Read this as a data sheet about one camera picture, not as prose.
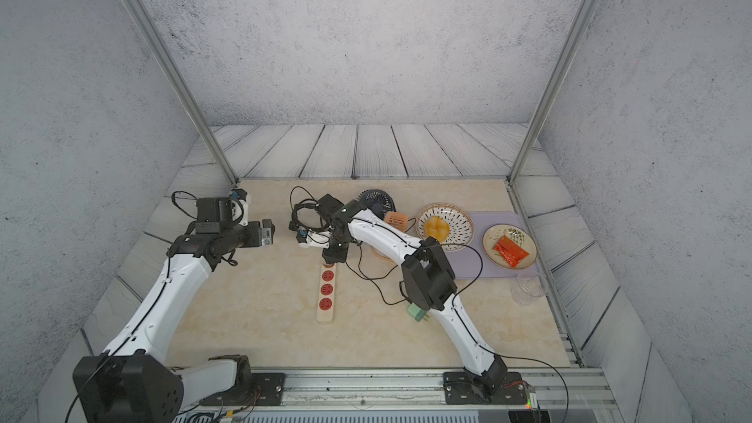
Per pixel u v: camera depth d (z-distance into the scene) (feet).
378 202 3.38
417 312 2.77
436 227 3.33
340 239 2.54
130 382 1.26
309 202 3.58
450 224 3.43
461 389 2.38
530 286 2.92
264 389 2.38
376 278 3.08
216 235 1.98
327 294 2.85
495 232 3.33
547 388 2.44
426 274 1.85
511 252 3.10
